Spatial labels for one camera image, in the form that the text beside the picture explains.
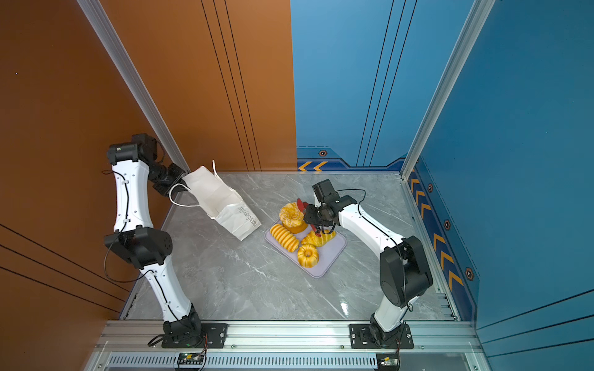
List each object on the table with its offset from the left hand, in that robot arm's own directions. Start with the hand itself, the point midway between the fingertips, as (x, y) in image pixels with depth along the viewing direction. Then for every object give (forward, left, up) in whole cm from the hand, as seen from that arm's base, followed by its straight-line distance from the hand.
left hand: (190, 182), depth 82 cm
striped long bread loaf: (-10, -33, -21) cm, 41 cm away
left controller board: (-50, -6, -27) cm, 57 cm away
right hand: (-6, -42, -13) cm, 45 cm away
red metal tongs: (0, -40, -13) cm, 42 cm away
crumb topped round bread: (-1, -36, -20) cm, 41 cm away
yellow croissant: (-11, -45, -22) cm, 51 cm away
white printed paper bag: (+4, -3, -12) cm, 14 cm away
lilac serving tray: (-7, -39, -25) cm, 47 cm away
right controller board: (-49, -68, -27) cm, 88 cm away
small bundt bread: (-17, -42, -22) cm, 51 cm away
